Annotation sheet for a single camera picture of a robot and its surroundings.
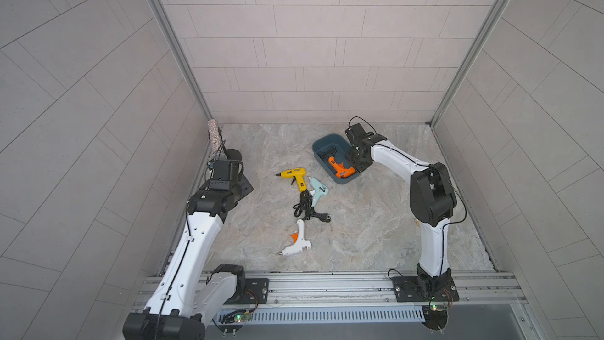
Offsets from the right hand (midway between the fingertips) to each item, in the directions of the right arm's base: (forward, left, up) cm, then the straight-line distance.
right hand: (347, 159), depth 98 cm
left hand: (-15, +37, +12) cm, 42 cm away
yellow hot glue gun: (-3, +20, -3) cm, 21 cm away
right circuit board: (-54, -19, -9) cm, 58 cm away
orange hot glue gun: (-5, +3, -2) cm, 6 cm away
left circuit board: (-52, +40, -3) cm, 66 cm away
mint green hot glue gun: (-12, +13, -3) cm, 18 cm away
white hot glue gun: (-33, +20, -3) cm, 39 cm away
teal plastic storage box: (+10, +8, -2) cm, 12 cm away
